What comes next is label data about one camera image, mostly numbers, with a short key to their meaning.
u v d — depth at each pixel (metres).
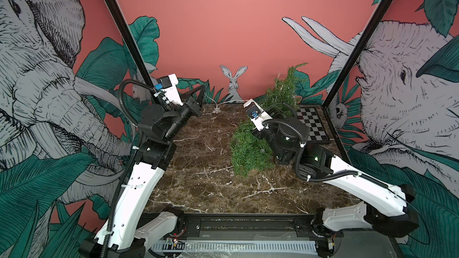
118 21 0.81
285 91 0.83
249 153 0.70
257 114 0.42
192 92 0.53
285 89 0.81
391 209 0.39
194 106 0.50
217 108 0.61
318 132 1.04
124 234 0.37
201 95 0.56
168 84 0.48
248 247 0.70
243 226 0.76
